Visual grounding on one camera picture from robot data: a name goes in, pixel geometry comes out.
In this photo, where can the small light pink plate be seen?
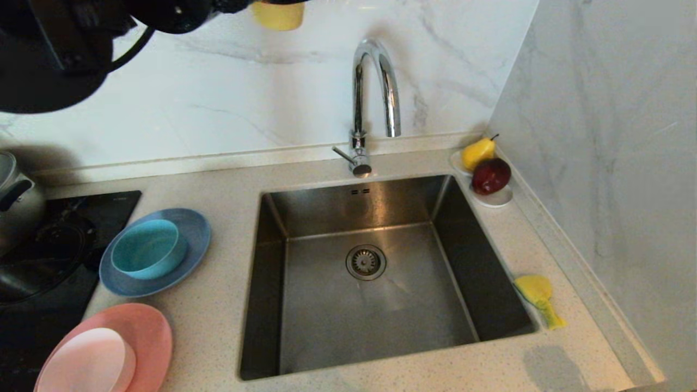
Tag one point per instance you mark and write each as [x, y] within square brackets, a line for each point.
[87, 362]

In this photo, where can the yellow sponge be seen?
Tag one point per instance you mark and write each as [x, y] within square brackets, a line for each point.
[535, 291]

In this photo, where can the chrome gooseneck faucet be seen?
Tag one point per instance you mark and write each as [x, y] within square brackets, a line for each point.
[387, 92]

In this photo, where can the small white fruit dish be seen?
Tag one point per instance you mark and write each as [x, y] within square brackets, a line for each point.
[497, 200]

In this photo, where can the orange yellow dish soap bottle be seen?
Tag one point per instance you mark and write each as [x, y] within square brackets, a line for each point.
[277, 16]

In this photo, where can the teal bowl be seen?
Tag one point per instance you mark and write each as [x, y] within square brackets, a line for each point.
[147, 250]

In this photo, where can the yellow pear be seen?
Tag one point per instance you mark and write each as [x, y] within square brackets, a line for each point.
[476, 154]

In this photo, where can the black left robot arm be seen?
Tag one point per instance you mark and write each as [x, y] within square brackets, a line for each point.
[43, 54]

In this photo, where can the dark red apple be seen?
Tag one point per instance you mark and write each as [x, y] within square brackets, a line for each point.
[491, 177]

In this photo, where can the black frying pan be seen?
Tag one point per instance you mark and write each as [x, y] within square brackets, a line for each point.
[43, 261]

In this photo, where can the large pink plate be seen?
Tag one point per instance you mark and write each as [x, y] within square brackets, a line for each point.
[150, 332]

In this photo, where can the round metal drain strainer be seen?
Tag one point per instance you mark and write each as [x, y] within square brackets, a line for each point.
[366, 262]

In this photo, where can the black induction cooktop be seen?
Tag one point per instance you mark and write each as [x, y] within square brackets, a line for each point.
[109, 209]

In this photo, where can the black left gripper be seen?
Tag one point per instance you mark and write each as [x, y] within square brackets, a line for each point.
[174, 16]

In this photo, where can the stainless steel sink basin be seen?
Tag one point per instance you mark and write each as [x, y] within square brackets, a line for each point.
[337, 321]

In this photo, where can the blue plate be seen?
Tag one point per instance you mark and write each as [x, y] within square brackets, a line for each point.
[193, 239]

